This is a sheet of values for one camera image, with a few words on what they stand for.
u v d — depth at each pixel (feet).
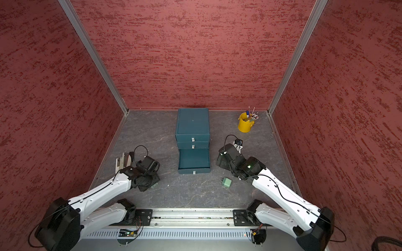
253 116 3.11
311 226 1.25
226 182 2.74
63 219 1.30
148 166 2.22
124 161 3.01
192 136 2.74
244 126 3.41
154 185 2.55
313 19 2.43
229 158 1.84
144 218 2.42
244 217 2.41
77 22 2.49
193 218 2.48
